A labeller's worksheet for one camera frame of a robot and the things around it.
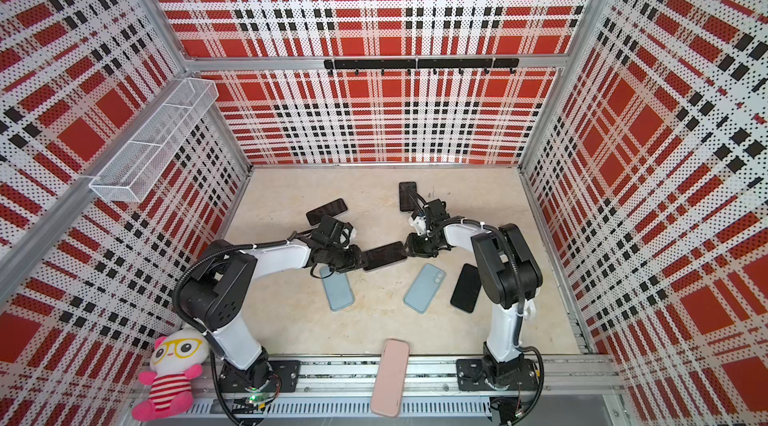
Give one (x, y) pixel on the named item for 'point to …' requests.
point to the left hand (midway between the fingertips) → (365, 268)
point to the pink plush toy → (175, 361)
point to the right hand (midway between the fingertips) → (407, 253)
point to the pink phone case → (388, 393)
